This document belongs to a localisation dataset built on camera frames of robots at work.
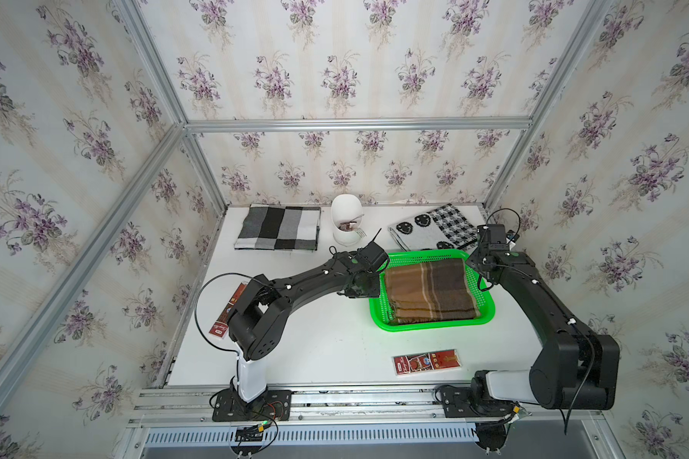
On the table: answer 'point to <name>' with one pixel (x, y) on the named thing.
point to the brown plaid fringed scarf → (431, 291)
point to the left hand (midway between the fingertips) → (375, 293)
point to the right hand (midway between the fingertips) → (484, 263)
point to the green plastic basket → (485, 302)
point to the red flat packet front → (425, 361)
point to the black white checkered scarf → (279, 228)
